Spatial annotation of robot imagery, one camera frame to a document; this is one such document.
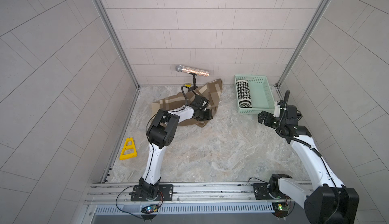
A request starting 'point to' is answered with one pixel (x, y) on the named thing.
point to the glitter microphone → (180, 68)
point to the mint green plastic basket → (262, 98)
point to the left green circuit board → (150, 209)
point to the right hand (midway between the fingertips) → (264, 114)
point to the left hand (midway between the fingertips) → (213, 116)
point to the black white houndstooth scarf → (244, 94)
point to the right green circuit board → (281, 209)
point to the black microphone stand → (194, 82)
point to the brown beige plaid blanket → (212, 90)
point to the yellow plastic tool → (132, 146)
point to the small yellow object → (188, 84)
